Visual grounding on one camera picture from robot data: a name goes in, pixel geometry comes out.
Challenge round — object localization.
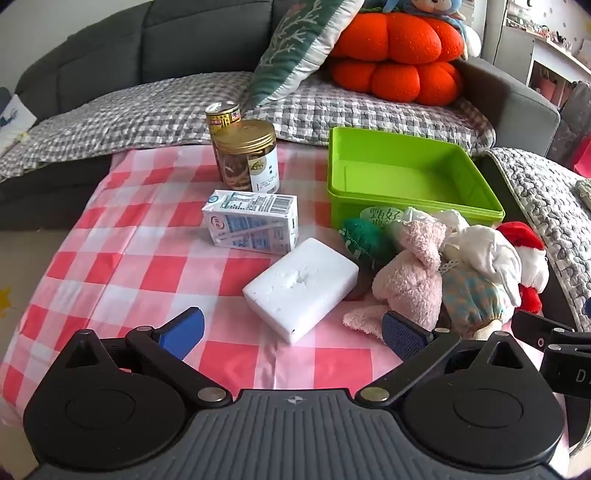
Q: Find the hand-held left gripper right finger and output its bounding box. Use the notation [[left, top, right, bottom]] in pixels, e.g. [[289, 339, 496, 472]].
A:
[[353, 310, 527, 408]]

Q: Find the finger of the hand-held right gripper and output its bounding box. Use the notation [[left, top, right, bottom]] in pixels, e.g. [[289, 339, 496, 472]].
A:
[[510, 309, 577, 352]]

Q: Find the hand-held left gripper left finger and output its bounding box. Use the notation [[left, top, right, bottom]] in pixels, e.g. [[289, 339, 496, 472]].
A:
[[62, 307, 234, 408]]

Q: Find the pink plush rabbit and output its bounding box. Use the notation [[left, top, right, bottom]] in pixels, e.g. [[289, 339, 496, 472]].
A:
[[342, 219, 446, 343]]

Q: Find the red white santa plush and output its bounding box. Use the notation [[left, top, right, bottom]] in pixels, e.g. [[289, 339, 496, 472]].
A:
[[496, 222, 550, 315]]

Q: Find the pale green plush toy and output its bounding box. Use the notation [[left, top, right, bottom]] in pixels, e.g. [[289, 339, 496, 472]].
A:
[[359, 205, 409, 237]]

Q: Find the green plastic box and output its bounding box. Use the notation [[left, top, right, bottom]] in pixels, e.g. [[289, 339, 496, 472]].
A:
[[327, 127, 505, 232]]

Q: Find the red white checked tablecloth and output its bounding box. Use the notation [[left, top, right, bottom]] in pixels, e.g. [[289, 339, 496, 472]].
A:
[[0, 134, 573, 462]]

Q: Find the white foam block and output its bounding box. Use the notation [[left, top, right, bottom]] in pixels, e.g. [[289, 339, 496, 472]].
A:
[[242, 237, 360, 344]]

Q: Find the white blue milk carton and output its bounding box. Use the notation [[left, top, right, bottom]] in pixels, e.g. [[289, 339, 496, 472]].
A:
[[202, 190, 298, 254]]

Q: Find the grey pebble pattern quilt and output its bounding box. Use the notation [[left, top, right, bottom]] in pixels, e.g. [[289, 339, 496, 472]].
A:
[[480, 148, 591, 333]]

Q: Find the red bag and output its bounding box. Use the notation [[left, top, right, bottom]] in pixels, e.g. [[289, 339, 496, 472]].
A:
[[570, 136, 591, 180]]

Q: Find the yellow red tin can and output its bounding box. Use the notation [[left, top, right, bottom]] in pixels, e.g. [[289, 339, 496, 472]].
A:
[[204, 102, 242, 139]]

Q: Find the grey checked blanket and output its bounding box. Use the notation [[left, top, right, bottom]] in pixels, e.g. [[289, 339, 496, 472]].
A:
[[0, 71, 497, 182]]

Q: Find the orange pumpkin cushion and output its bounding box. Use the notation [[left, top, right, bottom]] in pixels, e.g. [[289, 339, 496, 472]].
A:
[[329, 58, 463, 108], [331, 13, 465, 66]]

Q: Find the small white printed pillow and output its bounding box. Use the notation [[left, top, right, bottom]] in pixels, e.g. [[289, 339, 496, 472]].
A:
[[0, 95, 38, 157]]

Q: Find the white shelf unit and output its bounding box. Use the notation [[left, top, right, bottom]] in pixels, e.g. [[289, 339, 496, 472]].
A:
[[480, 0, 591, 112]]

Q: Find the grey sofa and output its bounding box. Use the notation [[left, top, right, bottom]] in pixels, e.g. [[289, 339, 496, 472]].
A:
[[0, 0, 561, 232]]

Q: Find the green white coral print pillow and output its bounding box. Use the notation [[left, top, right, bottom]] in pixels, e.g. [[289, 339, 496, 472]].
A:
[[247, 0, 365, 109]]

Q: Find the blue monkey plush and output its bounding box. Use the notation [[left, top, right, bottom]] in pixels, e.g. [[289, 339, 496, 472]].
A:
[[365, 0, 482, 61]]

